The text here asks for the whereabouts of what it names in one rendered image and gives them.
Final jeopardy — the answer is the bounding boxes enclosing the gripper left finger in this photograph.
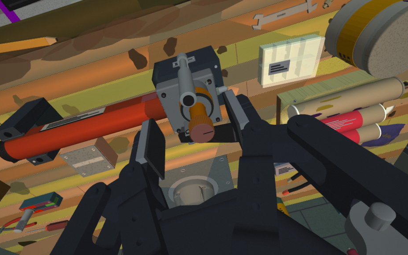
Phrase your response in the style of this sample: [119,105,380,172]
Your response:
[50,118,167,255]

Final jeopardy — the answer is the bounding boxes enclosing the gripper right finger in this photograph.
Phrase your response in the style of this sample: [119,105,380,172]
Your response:
[223,88,408,255]

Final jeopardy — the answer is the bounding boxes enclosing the grey plate with round socket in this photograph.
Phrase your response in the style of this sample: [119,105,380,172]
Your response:
[159,154,235,210]

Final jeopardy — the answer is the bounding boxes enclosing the orange dose knob pink cap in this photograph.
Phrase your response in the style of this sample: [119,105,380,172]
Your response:
[188,102,216,144]

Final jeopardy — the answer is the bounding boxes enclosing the red grease gun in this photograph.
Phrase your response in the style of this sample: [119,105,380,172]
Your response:
[0,68,223,163]

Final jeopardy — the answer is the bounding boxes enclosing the grey gun lever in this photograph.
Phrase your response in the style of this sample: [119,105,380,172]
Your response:
[175,52,198,108]

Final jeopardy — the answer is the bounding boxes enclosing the red-labelled grease cartridge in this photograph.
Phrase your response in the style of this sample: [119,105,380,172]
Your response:
[318,104,396,134]
[340,123,382,145]

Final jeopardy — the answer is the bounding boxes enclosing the dark fixture head block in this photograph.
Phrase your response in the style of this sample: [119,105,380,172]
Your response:
[151,45,222,93]

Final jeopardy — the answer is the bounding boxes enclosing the beige grease cartridge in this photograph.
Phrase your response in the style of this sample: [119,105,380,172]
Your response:
[287,76,406,120]

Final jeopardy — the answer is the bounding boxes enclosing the dark fixture clamp block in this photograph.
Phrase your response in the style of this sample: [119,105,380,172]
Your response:
[0,97,64,166]

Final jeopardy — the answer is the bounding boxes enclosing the white label card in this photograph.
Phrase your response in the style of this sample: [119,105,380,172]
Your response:
[273,162,297,178]

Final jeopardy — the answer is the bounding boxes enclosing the black probe with red tip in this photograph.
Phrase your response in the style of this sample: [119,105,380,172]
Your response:
[281,172,312,197]

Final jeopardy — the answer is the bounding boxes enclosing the yellow object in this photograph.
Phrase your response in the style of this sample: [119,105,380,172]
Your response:
[276,196,290,217]

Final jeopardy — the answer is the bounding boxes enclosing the grey-faced brown box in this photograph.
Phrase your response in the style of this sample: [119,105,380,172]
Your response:
[58,136,119,178]

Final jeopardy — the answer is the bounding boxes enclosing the white compartment box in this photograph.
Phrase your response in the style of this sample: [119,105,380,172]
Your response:
[258,35,326,89]

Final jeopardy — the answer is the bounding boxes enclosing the teal and red box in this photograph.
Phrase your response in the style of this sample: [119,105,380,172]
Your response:
[19,191,64,214]

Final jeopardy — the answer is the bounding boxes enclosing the purple cloth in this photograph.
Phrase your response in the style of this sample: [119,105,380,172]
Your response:
[359,123,406,148]

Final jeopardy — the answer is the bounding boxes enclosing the grey open-end wrench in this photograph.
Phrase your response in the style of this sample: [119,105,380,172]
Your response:
[252,0,319,31]

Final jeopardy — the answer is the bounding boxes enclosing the grey cylinder tool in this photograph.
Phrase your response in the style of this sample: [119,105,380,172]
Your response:
[12,208,37,234]

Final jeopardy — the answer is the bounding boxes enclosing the grey tin with yellow band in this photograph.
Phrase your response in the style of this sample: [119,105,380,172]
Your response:
[324,0,408,79]

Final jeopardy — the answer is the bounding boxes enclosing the yellow flat pencil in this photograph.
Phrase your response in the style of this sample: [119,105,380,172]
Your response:
[0,36,58,58]

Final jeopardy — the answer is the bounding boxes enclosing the orange lock ring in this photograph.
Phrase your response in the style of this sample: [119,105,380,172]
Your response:
[179,86,214,119]

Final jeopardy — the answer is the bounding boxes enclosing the red-handled screwdriver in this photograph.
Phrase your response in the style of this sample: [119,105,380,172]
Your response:
[26,220,70,234]

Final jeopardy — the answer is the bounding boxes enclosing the grey bracket with round knob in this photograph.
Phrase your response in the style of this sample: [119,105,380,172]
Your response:
[344,200,408,255]

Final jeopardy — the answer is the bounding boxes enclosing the red-handled pliers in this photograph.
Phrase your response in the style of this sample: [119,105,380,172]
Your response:
[0,216,38,238]

